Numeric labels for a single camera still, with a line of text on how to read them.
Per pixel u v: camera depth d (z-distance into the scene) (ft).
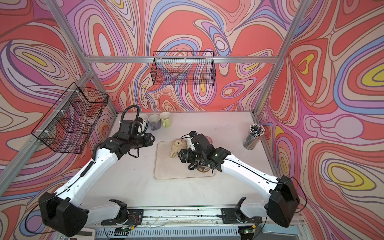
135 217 2.37
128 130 1.89
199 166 2.78
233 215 2.41
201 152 1.89
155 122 3.44
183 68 3.29
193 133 2.27
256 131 2.83
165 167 2.98
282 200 1.29
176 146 2.97
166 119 3.43
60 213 1.24
